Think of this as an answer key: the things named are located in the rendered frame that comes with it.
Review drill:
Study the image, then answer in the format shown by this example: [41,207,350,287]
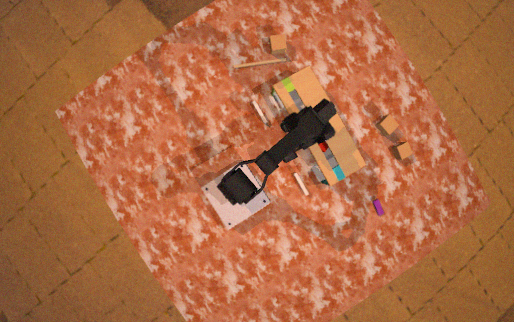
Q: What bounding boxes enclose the small purple block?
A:
[373,198,384,215]

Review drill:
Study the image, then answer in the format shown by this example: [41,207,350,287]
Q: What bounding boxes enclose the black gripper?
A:
[283,121,336,163]

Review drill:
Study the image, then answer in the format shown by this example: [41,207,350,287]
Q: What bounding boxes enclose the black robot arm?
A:
[217,98,337,206]

